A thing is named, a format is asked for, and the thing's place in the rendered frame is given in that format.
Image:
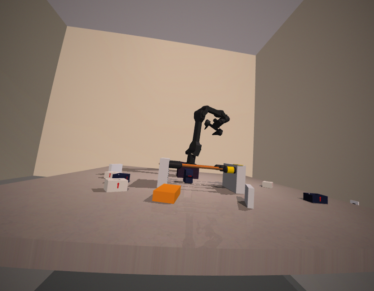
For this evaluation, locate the orange rectangular bar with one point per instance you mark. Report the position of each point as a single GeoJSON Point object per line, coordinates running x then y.
{"type": "Point", "coordinates": [166, 193]}

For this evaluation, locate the white square block with hole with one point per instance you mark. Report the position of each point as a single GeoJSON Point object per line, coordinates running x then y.
{"type": "Point", "coordinates": [109, 174]}

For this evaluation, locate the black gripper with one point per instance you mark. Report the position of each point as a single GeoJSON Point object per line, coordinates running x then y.
{"type": "Point", "coordinates": [214, 126]}

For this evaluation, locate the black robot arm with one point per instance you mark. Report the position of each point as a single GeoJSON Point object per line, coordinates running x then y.
{"type": "Point", "coordinates": [199, 116]}

